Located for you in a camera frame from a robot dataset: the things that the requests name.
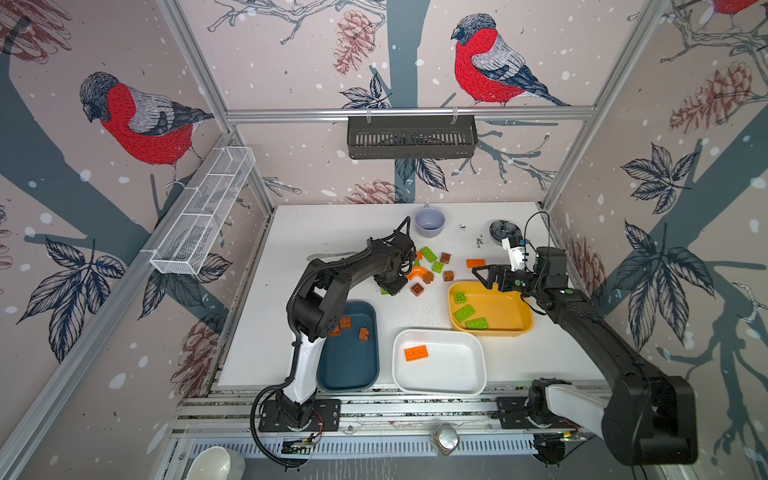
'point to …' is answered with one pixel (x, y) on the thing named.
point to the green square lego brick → (437, 267)
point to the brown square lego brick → (363, 334)
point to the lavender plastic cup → (429, 221)
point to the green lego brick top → (428, 254)
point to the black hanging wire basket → (412, 137)
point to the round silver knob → (446, 438)
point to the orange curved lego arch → (416, 271)
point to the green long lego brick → (477, 324)
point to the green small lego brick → (460, 297)
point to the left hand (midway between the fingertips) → (392, 285)
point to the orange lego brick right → (474, 263)
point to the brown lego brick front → (417, 289)
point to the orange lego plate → (417, 352)
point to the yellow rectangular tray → (478, 310)
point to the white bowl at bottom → (213, 463)
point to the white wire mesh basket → (185, 247)
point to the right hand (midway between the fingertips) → (483, 272)
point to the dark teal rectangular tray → (348, 362)
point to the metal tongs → (326, 255)
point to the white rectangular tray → (443, 362)
